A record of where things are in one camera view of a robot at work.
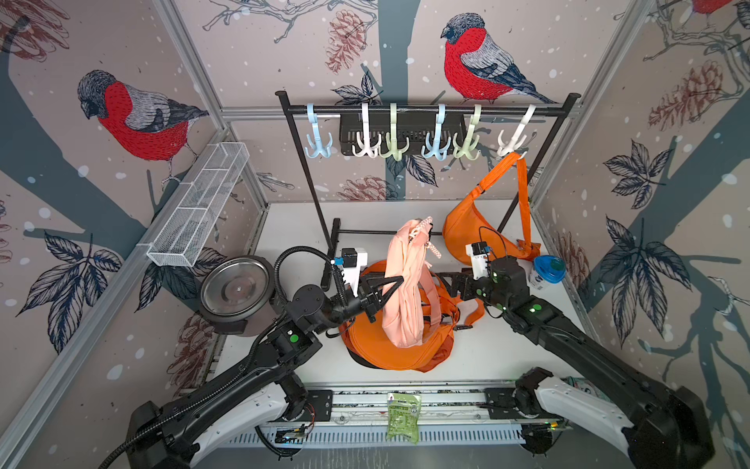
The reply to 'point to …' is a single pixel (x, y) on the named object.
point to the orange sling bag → (469, 224)
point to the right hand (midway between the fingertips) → (452, 268)
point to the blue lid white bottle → (547, 271)
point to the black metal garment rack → (329, 224)
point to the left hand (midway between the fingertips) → (405, 278)
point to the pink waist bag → (411, 312)
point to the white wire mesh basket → (203, 195)
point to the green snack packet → (402, 417)
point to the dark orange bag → (426, 357)
